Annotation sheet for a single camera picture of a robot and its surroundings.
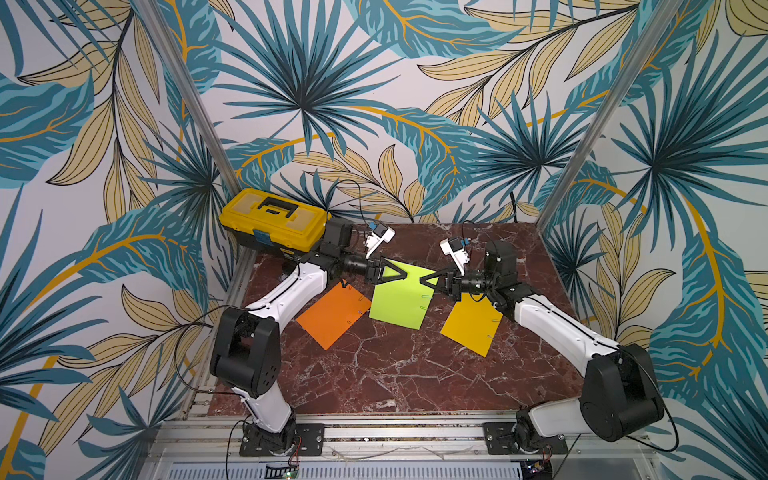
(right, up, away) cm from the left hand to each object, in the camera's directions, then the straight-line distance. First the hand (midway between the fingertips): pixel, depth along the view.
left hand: (403, 277), depth 74 cm
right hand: (+5, -1, +2) cm, 6 cm away
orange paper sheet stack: (-21, -14, +22) cm, 34 cm away
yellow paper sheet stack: (+23, -16, +21) cm, 35 cm away
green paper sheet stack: (0, -6, +4) cm, 7 cm away
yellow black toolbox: (-41, +17, +24) cm, 50 cm away
